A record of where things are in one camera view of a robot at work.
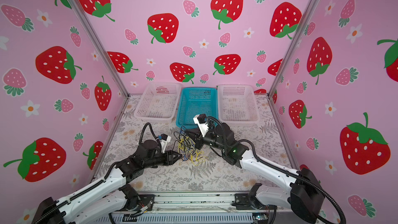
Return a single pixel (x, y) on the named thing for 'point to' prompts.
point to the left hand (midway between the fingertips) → (181, 155)
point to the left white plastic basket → (159, 102)
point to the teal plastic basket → (194, 101)
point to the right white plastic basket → (237, 103)
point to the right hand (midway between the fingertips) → (184, 131)
